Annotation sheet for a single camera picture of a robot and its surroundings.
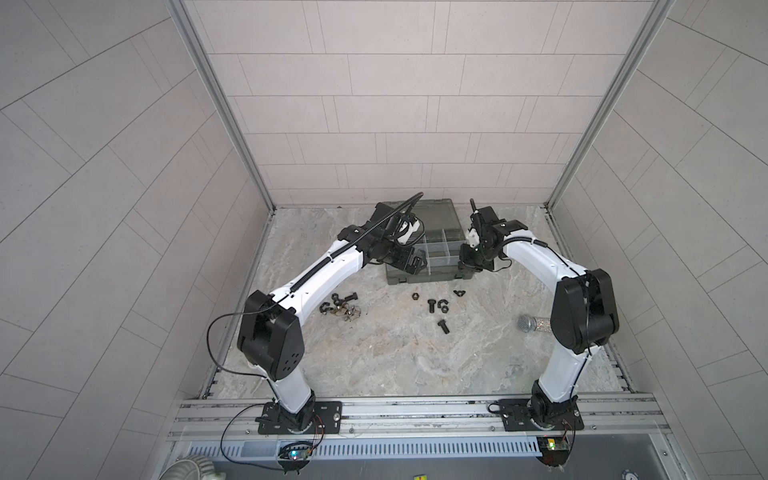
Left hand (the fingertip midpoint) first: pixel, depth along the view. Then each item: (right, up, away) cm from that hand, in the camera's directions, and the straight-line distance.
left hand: (420, 255), depth 81 cm
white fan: (-47, -41, -21) cm, 66 cm away
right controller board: (+30, -44, -13) cm, 55 cm away
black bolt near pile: (-21, -14, +10) cm, 27 cm away
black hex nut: (-1, -14, +11) cm, 18 cm away
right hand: (+12, -4, +10) cm, 16 cm away
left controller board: (-29, -43, -16) cm, 54 cm away
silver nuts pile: (-21, -17, +7) cm, 28 cm away
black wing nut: (+8, -15, +11) cm, 20 cm away
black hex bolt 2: (+7, -21, +5) cm, 23 cm away
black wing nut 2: (+14, -13, +13) cm, 23 cm away
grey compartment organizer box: (+10, +3, +22) cm, 24 cm away
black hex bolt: (+4, -16, +9) cm, 19 cm away
